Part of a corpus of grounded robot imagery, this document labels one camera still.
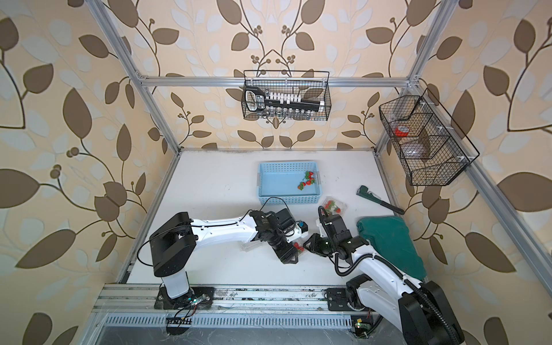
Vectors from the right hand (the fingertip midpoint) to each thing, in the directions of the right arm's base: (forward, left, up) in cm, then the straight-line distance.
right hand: (306, 246), depth 84 cm
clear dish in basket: (+20, -38, +31) cm, 53 cm away
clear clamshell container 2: (+2, +24, -2) cm, 24 cm away
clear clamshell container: (+19, -18, -1) cm, 26 cm away
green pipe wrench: (+26, -30, -1) cm, 40 cm away
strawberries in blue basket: (+33, -6, -1) cm, 34 cm away
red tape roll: (+32, -38, +30) cm, 58 cm away
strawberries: (-1, +3, +1) cm, 3 cm away
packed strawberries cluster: (+18, -13, -1) cm, 22 cm away
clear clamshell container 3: (+1, +3, 0) cm, 3 cm away
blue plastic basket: (+34, +5, -3) cm, 34 cm away
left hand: (-4, +6, +3) cm, 7 cm away
